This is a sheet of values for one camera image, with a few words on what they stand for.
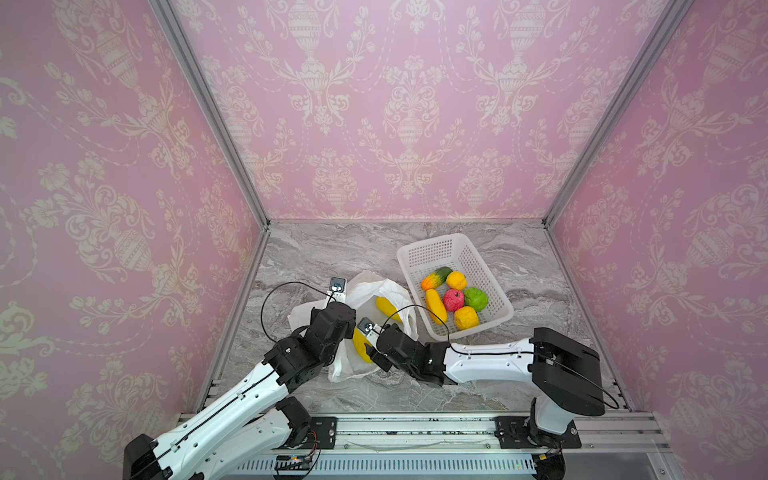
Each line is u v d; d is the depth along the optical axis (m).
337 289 0.64
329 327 0.54
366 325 0.69
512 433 0.74
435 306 0.92
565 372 0.44
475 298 0.92
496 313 0.91
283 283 0.60
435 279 1.00
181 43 0.74
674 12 0.68
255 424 0.59
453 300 0.92
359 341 0.67
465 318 0.87
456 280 0.97
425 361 0.62
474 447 0.73
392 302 0.78
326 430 0.75
